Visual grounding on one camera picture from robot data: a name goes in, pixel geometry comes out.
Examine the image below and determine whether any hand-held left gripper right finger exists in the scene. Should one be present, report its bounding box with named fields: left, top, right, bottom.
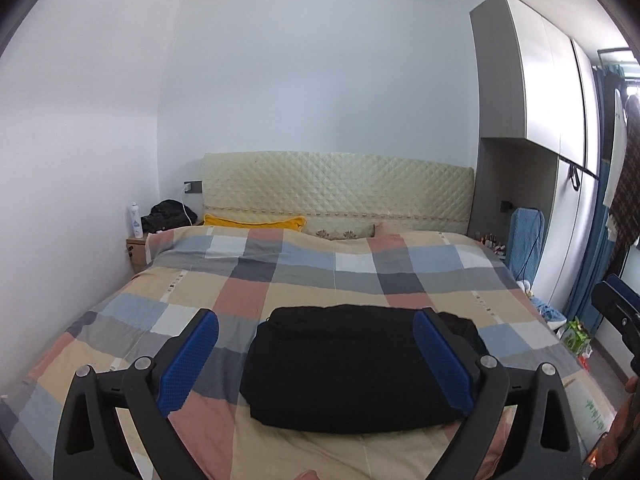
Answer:
left=412, top=307, right=586, bottom=480

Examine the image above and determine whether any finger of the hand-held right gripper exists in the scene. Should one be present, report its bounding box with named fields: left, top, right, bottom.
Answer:
left=606, top=274, right=640, bottom=307
left=591, top=282, right=640, bottom=377

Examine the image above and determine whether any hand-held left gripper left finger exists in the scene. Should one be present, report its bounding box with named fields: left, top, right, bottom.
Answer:
left=52, top=308, right=220, bottom=480

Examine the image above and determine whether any black puffer jacket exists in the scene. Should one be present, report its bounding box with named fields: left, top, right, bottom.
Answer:
left=240, top=304, right=493, bottom=433

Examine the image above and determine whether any person's right hand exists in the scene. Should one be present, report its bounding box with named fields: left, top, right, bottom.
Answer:
left=596, top=375, right=640, bottom=470

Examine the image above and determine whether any green bag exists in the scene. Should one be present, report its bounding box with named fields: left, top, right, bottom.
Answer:
left=562, top=319, right=594, bottom=354

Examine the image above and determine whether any teal curtain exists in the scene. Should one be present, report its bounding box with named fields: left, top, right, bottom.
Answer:
left=565, top=65, right=626, bottom=332

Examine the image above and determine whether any blue crumpled cloth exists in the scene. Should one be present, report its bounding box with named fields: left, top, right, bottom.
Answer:
left=530, top=296, right=566, bottom=322

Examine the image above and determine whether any brown patterned hanging cloth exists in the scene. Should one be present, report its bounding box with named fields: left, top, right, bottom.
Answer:
left=607, top=105, right=640, bottom=282

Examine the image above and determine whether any white pillow with green print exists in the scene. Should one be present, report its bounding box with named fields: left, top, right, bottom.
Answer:
left=562, top=370, right=619, bottom=442

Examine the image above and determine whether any blue covered board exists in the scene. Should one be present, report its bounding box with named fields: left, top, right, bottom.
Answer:
left=505, top=207, right=545, bottom=287

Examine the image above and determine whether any wooden nightstand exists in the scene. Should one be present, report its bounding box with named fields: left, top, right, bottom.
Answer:
left=125, top=232, right=151, bottom=275

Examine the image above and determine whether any row of small bottles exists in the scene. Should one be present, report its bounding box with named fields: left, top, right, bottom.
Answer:
left=475, top=230, right=509, bottom=257

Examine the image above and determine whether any white hanging garment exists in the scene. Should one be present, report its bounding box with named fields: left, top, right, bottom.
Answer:
left=602, top=87, right=630, bottom=209

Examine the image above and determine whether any bed with checkered cover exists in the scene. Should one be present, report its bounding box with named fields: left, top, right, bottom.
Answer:
left=0, top=225, right=617, bottom=480

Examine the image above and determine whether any black bag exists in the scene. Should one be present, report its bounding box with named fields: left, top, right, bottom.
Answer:
left=141, top=199, right=199, bottom=235

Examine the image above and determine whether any yellow pillow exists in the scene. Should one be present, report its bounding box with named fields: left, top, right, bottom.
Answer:
left=202, top=213, right=307, bottom=234

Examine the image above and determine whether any beige floral pillow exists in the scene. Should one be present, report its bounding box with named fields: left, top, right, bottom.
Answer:
left=302, top=217, right=376, bottom=239

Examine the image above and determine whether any cream quilted headboard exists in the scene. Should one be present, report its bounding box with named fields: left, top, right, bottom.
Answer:
left=201, top=152, right=475, bottom=239

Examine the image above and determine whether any grey wardrobe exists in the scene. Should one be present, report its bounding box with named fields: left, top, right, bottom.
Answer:
left=470, top=0, right=607, bottom=322

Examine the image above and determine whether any black cable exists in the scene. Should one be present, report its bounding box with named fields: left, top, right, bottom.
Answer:
left=526, top=210, right=546, bottom=282

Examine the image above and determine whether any black wardrobe rail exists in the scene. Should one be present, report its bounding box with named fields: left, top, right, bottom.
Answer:
left=557, top=155, right=599, bottom=179

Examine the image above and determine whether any white charger cable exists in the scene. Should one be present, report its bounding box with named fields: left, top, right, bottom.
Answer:
left=179, top=187, right=199, bottom=225

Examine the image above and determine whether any black clothes rack frame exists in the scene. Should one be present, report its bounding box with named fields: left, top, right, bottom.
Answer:
left=597, top=46, right=640, bottom=82

